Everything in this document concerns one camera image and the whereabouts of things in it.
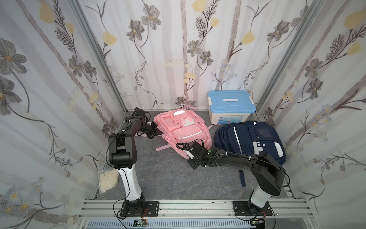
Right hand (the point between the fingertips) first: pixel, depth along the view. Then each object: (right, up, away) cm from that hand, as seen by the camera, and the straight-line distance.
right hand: (191, 157), depth 86 cm
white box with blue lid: (+29, +33, +16) cm, 47 cm away
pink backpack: (-6, +19, +15) cm, 25 cm away
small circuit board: (-26, -29, -16) cm, 42 cm away
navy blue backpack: (+42, +11, +12) cm, 45 cm away
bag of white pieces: (-49, -12, -4) cm, 51 cm away
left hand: (-18, +17, +8) cm, 26 cm away
